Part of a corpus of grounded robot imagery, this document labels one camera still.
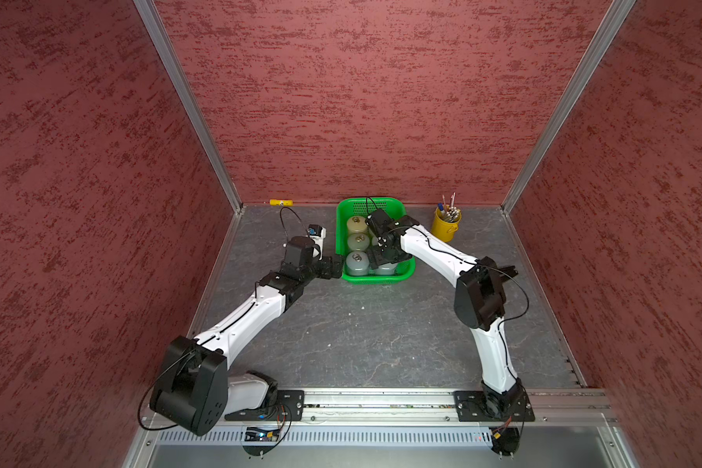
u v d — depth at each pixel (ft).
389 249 2.31
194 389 1.32
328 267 2.48
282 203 3.99
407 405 2.48
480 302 1.80
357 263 3.02
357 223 3.29
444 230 3.43
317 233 2.43
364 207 3.72
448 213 3.17
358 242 3.19
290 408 2.42
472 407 2.43
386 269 3.01
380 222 2.48
